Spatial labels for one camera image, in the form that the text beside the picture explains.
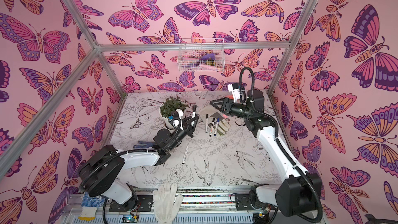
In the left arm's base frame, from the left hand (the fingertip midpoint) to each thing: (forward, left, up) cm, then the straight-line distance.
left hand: (199, 115), depth 74 cm
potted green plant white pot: (+14, +18, -9) cm, 25 cm away
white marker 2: (+10, -7, -26) cm, 29 cm away
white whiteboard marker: (+12, -4, -25) cm, 28 cm away
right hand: (+2, -7, +7) cm, 10 cm away
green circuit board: (-38, +33, -29) cm, 58 cm away
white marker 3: (-7, +8, -27) cm, 29 cm away
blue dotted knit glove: (-2, +35, -27) cm, 44 cm away
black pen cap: (+3, +2, +3) cm, 5 cm away
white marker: (0, +2, +1) cm, 3 cm away
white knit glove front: (-32, +16, -27) cm, 45 cm away
